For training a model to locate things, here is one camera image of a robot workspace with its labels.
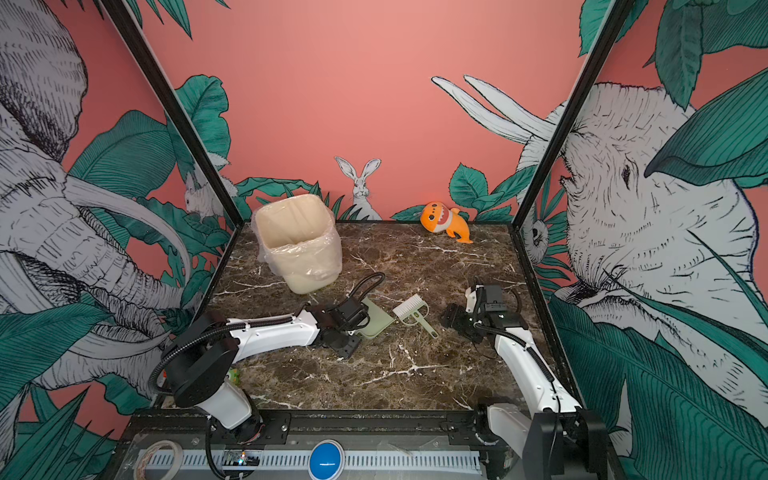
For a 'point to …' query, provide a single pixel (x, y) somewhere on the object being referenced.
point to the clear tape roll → (149, 449)
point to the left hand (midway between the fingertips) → (349, 339)
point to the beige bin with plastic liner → (297, 237)
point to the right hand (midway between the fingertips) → (446, 316)
